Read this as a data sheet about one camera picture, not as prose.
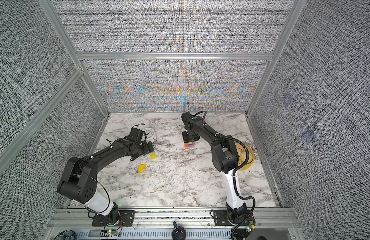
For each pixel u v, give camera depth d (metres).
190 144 0.97
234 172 0.58
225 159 0.57
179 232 0.69
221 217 0.73
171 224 0.74
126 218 0.73
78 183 0.45
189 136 0.84
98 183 0.41
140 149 0.81
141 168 0.89
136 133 0.74
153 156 0.94
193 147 1.00
